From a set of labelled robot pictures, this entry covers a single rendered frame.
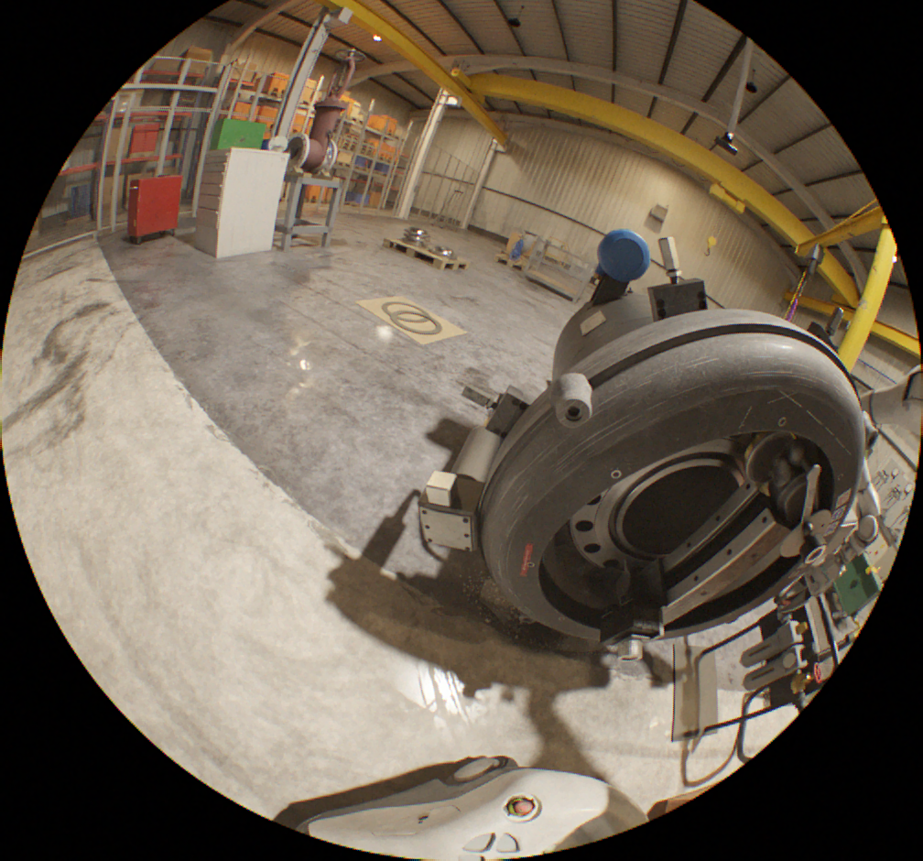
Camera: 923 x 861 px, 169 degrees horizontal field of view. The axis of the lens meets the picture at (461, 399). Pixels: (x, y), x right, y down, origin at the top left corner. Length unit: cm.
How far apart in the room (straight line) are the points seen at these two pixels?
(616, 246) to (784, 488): 78
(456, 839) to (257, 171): 406
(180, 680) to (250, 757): 24
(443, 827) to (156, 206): 529
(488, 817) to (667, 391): 63
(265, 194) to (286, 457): 310
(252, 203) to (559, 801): 410
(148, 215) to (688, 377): 507
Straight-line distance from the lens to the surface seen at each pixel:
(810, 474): 50
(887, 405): 86
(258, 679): 90
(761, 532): 53
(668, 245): 43
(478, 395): 47
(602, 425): 33
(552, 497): 39
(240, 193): 365
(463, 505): 51
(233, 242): 371
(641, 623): 59
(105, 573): 116
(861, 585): 382
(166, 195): 508
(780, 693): 138
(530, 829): 64
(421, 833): 62
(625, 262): 101
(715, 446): 56
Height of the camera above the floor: 88
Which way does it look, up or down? 32 degrees down
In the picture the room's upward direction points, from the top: 22 degrees clockwise
